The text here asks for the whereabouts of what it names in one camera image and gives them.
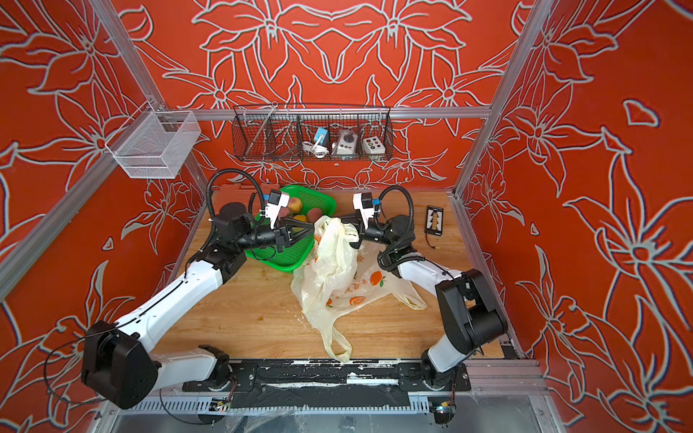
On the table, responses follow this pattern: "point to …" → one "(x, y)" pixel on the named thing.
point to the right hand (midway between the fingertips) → (324, 227)
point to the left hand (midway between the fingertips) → (312, 228)
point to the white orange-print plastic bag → (339, 279)
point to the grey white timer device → (346, 144)
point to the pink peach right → (313, 215)
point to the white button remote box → (374, 148)
